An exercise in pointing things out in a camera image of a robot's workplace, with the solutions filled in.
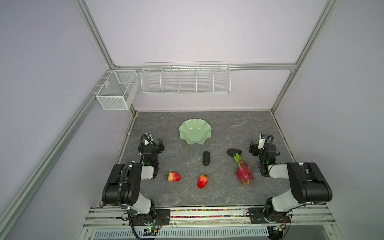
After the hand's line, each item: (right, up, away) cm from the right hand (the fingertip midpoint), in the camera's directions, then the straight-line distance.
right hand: (260, 143), depth 93 cm
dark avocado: (-34, -9, -2) cm, 36 cm away
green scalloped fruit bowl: (-42, +7, +12) cm, 44 cm away
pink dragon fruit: (-14, -15, -12) cm, 24 cm away
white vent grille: (-61, -42, -21) cm, 77 cm away
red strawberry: (-37, -19, -12) cm, 43 cm away
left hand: (-68, +1, -1) cm, 68 cm away
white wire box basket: (-94, +34, +7) cm, 100 cm away
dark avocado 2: (-17, -6, +5) cm, 19 cm away
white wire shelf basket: (-48, +43, +5) cm, 64 cm away
